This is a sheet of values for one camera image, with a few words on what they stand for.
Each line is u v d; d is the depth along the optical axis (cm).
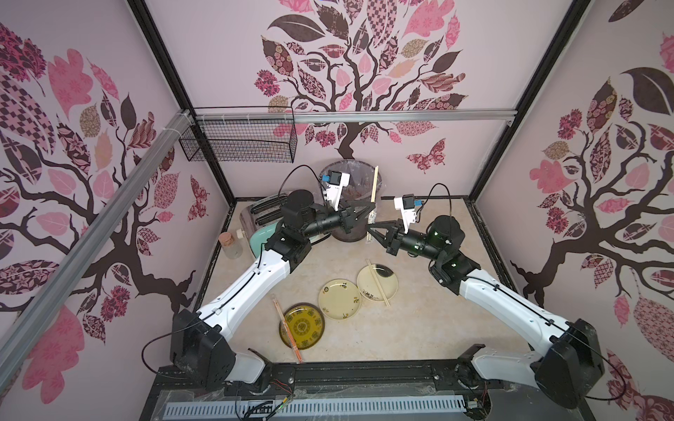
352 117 95
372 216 64
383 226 63
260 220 90
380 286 91
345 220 57
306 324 84
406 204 60
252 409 72
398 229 61
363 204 65
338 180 58
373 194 63
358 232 70
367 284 92
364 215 63
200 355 39
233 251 95
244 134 95
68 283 48
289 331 81
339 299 88
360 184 103
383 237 63
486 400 71
